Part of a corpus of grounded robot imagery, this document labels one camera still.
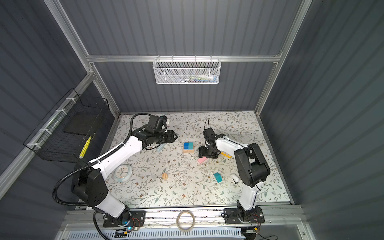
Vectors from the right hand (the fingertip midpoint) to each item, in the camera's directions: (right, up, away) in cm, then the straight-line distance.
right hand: (205, 156), depth 95 cm
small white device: (+16, -10, -11) cm, 22 cm away
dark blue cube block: (-12, +6, +2) cm, 14 cm away
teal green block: (+7, -10, -9) cm, 15 cm away
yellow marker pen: (-58, +9, -26) cm, 64 cm away
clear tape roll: (-15, -27, -21) cm, 37 cm away
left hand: (-18, +14, -10) cm, 25 cm away
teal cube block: (-9, +7, +2) cm, 12 cm away
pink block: (-2, -2, -1) cm, 3 cm away
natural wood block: (-11, +3, +4) cm, 12 cm away
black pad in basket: (-64, +21, -18) cm, 69 cm away
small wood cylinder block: (-24, -9, -9) cm, 27 cm away
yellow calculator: (+7, +7, -31) cm, 32 cm away
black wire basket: (-71, +16, -22) cm, 76 cm away
